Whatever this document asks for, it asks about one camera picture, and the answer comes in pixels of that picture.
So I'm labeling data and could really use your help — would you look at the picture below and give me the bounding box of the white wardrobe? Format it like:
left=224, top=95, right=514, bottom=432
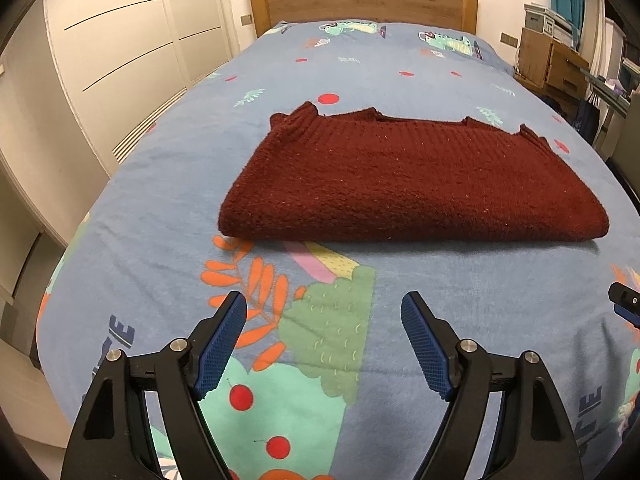
left=42, top=0, right=233, bottom=176

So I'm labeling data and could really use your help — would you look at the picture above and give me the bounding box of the wooden nightstand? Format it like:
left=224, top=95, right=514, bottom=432
left=515, top=27, right=592, bottom=102

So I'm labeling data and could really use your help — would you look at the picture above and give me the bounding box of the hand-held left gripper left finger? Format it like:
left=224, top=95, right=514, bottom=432
left=61, top=291, right=247, bottom=480

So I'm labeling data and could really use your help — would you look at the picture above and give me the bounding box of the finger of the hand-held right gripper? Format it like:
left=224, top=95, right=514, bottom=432
left=608, top=282, right=640, bottom=328

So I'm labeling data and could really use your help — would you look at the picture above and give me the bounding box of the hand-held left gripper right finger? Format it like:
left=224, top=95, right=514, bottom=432
left=401, top=291, right=585, bottom=480

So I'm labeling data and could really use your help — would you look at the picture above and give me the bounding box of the dark red knit sweater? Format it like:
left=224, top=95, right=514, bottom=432
left=217, top=101, right=611, bottom=243

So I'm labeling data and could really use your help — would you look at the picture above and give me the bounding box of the dark blue bag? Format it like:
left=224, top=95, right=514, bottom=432
left=575, top=100, right=602, bottom=137

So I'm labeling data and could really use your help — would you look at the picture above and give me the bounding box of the wooden headboard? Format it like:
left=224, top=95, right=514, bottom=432
left=248, top=0, right=479, bottom=38

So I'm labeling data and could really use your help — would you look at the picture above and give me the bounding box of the white printer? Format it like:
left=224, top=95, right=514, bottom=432
left=524, top=2, right=581, bottom=51

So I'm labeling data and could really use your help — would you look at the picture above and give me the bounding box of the blue printed bed blanket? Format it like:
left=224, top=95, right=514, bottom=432
left=37, top=20, right=640, bottom=480

